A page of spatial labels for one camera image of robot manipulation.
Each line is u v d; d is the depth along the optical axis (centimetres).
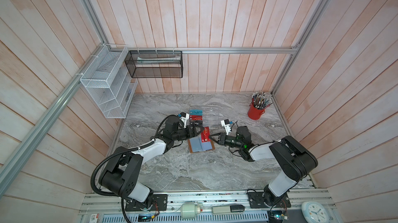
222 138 79
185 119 81
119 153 46
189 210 65
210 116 107
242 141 73
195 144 92
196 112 100
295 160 48
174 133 71
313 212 69
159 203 73
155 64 103
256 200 73
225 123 83
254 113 99
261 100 95
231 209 68
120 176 44
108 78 76
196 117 100
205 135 86
